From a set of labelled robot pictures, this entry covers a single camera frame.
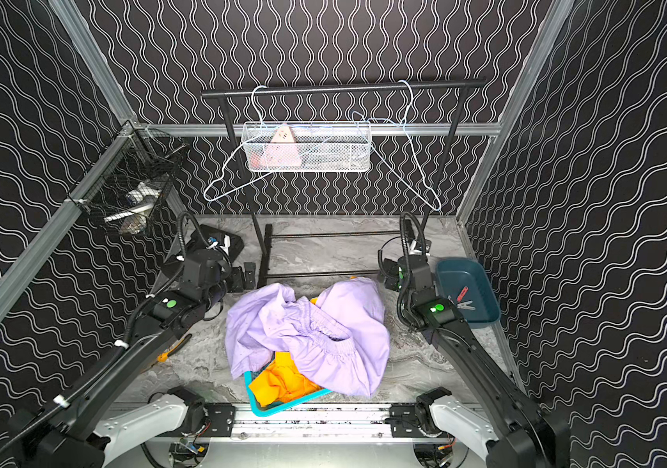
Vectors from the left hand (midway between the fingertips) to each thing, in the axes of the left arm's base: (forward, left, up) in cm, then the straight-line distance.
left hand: (237, 260), depth 76 cm
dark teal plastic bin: (+11, -70, -21) cm, 74 cm away
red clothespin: (+8, -68, -22) cm, 72 cm away
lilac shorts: (-16, -28, -8) cm, 34 cm away
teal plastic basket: (-32, -10, -15) cm, 37 cm away
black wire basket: (+26, +42, +2) cm, 50 cm away
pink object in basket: (+35, -7, +11) cm, 37 cm away
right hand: (+4, -44, -3) cm, 44 cm away
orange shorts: (-24, -14, -19) cm, 34 cm away
